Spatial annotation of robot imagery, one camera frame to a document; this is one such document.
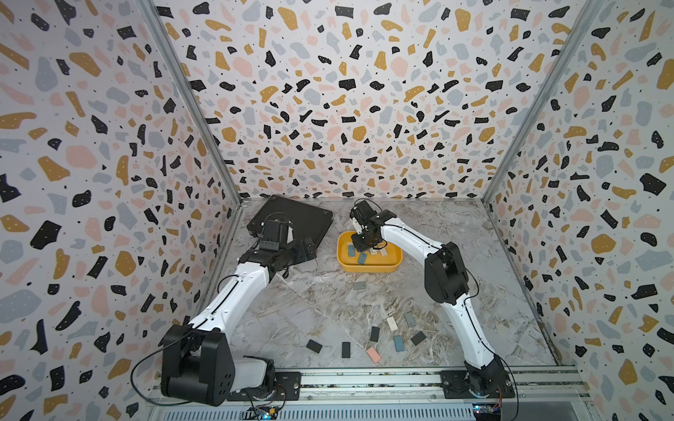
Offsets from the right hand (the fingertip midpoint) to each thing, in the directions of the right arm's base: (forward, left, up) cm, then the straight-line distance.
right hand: (361, 243), depth 101 cm
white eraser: (-29, -11, -4) cm, 31 cm away
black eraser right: (-33, -19, -6) cm, 38 cm away
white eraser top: (-1, -9, -4) cm, 10 cm away
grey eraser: (-15, +1, -5) cm, 16 cm away
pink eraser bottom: (-38, -4, -5) cm, 39 cm away
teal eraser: (-1, +3, -2) cm, 5 cm away
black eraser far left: (-36, +14, -5) cm, 39 cm away
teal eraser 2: (-4, 0, -5) cm, 6 cm away
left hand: (-11, +17, +12) cm, 24 cm away
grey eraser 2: (-27, -17, -6) cm, 32 cm away
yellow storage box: (-6, -5, -5) cm, 9 cm away
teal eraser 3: (-35, -12, -5) cm, 37 cm away
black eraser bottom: (-37, +4, -4) cm, 38 cm away
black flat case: (+16, +24, -5) cm, 29 cm away
